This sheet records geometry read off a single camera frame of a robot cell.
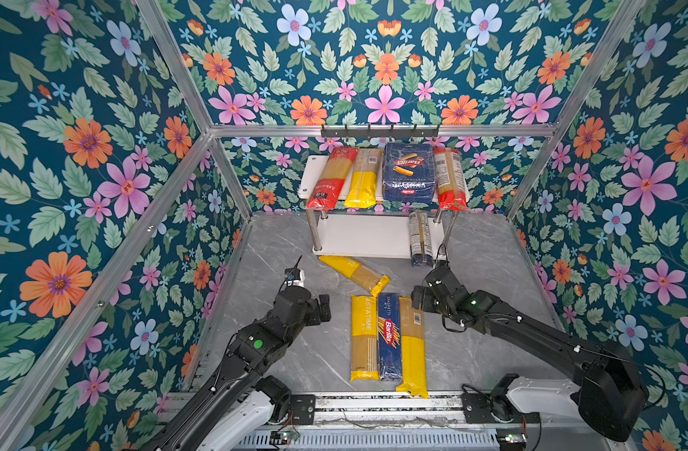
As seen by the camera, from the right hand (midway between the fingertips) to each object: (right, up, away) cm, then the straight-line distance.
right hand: (422, 295), depth 84 cm
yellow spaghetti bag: (-18, +31, -9) cm, 37 cm away
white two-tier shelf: (-16, +18, +21) cm, 32 cm away
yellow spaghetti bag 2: (-18, -16, -4) cm, 24 cm away
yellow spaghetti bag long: (-3, -16, -3) cm, 16 cm away
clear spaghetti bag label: (+2, +17, +15) cm, 23 cm away
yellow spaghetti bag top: (-18, +4, +14) cm, 23 cm away
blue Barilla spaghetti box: (-10, -15, -3) cm, 18 cm away
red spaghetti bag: (-27, +35, -5) cm, 44 cm away
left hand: (-29, +2, -11) cm, 31 cm away
